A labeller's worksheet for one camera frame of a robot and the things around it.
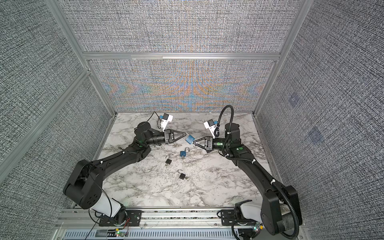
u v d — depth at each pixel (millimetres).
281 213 402
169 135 675
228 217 732
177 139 717
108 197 395
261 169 489
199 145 713
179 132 715
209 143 655
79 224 740
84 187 440
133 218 733
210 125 688
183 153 955
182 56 916
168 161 927
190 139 717
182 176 875
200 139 710
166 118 703
